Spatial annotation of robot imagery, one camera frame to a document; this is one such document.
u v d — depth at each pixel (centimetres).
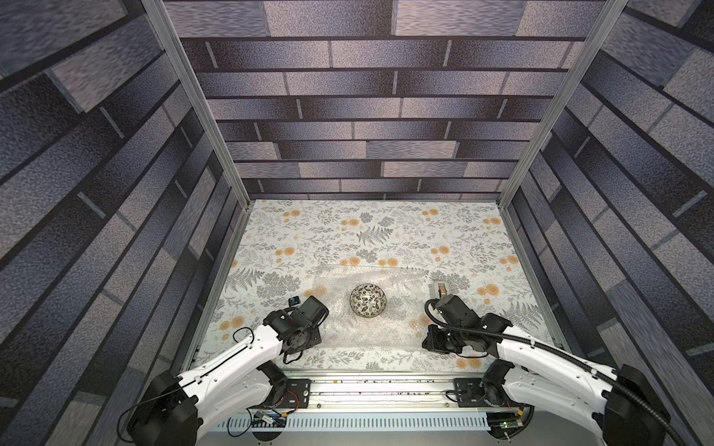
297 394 74
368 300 90
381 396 76
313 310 65
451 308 64
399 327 85
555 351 49
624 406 40
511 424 69
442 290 89
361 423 78
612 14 70
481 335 58
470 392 74
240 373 48
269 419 71
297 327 59
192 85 83
